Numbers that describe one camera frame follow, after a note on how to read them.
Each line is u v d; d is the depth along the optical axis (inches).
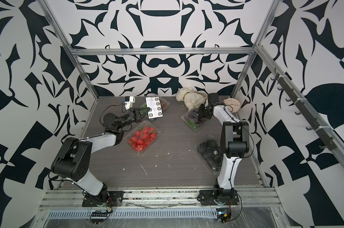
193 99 41.0
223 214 28.0
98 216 28.6
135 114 28.4
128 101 29.3
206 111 34.2
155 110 29.9
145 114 29.7
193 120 37.9
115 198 29.3
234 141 21.0
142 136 36.0
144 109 29.8
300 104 23.1
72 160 18.3
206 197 28.7
